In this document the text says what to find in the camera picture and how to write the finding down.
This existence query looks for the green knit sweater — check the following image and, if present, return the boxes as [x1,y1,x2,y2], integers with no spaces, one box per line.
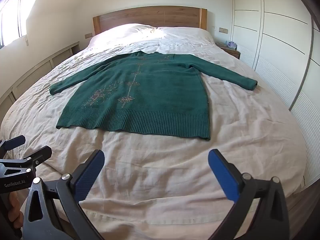
[49,51,258,141]

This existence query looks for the wooden nightstand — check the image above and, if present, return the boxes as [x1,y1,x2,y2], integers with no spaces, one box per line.
[220,44,241,60]

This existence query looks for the wooden headboard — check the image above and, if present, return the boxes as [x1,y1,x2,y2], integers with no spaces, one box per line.
[93,6,208,36]

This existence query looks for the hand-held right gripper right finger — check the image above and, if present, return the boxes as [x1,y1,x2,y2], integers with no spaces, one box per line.
[208,149,290,240]

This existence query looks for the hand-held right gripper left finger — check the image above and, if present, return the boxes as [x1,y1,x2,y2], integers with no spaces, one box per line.
[21,149,105,240]

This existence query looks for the white louvered wardrobe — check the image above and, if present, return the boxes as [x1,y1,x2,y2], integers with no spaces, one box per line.
[230,0,320,186]

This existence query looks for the bed with beige sheet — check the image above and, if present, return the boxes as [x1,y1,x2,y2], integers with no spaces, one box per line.
[0,23,307,240]

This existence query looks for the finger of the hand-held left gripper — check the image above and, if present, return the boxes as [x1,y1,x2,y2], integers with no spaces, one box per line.
[0,135,26,159]
[0,145,52,175]

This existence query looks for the window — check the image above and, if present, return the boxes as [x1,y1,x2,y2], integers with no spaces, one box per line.
[0,0,28,47]

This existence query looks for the low white wall cabinet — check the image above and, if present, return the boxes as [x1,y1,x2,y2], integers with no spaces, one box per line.
[0,42,80,117]

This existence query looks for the person's left hand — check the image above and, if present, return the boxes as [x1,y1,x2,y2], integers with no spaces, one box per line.
[8,195,24,230]

